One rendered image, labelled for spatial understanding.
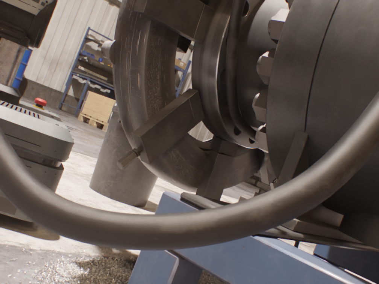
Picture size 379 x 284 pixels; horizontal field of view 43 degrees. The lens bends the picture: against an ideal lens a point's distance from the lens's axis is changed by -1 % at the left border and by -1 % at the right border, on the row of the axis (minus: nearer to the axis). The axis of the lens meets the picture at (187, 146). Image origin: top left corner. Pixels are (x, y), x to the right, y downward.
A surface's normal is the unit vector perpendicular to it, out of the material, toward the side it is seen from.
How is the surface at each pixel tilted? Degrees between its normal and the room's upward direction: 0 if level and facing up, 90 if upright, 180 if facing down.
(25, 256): 0
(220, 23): 93
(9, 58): 90
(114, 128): 93
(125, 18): 102
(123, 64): 116
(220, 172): 90
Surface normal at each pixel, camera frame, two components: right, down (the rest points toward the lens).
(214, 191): 0.73, 0.29
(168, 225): -0.01, -0.59
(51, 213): -0.16, -0.14
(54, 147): 0.47, 0.19
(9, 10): 0.24, 0.29
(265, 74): -0.66, 0.04
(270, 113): -0.69, 0.35
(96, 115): -0.56, -0.21
